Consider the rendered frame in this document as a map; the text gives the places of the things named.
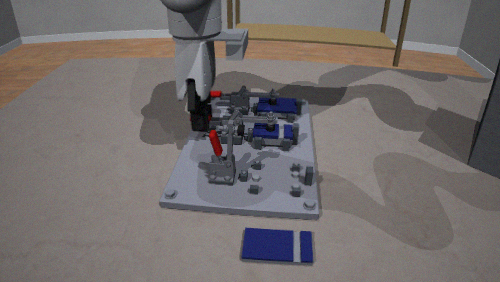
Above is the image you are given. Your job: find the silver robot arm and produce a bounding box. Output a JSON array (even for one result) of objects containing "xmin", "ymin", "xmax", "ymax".
[{"xmin": 160, "ymin": 0, "xmax": 248, "ymax": 61}]

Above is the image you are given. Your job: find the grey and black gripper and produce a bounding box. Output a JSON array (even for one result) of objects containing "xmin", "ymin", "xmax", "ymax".
[{"xmin": 172, "ymin": 35, "xmax": 216, "ymax": 132}]

